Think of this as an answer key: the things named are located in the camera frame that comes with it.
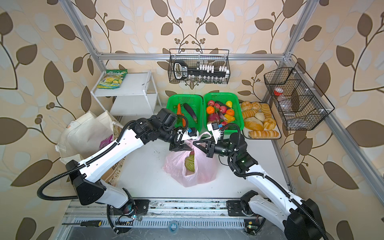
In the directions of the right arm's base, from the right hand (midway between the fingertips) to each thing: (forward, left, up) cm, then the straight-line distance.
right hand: (194, 145), depth 66 cm
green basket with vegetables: (+49, +3, -24) cm, 55 cm away
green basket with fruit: (+44, -23, -23) cm, 55 cm away
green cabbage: (-6, +2, -5) cm, 8 cm away
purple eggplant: (+43, +3, -24) cm, 50 cm away
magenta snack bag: (+15, +54, -19) cm, 59 cm away
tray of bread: (+30, -46, -23) cm, 60 cm away
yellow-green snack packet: (+40, +46, +8) cm, 62 cm away
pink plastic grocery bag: (-6, -5, -12) cm, 14 cm away
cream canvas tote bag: (+11, +61, -9) cm, 63 cm away
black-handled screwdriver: (-25, +51, -25) cm, 62 cm away
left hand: (+3, +1, -1) cm, 3 cm away
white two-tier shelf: (+29, +31, +4) cm, 43 cm away
